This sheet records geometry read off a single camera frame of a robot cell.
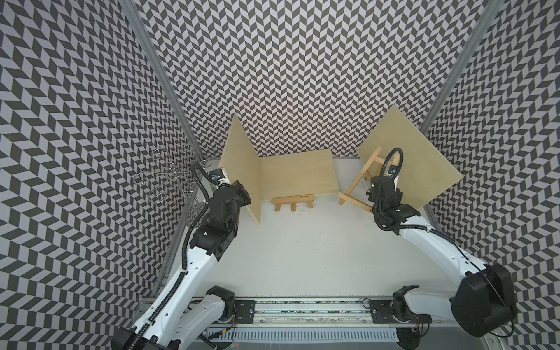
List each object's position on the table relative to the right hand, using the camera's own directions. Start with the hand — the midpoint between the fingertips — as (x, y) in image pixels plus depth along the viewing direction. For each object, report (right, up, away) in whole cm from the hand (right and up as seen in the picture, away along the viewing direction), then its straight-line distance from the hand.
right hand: (386, 189), depth 82 cm
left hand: (-54, +2, -8) cm, 55 cm away
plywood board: (-62, +12, +30) cm, 70 cm away
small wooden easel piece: (-35, -6, +14) cm, 38 cm away
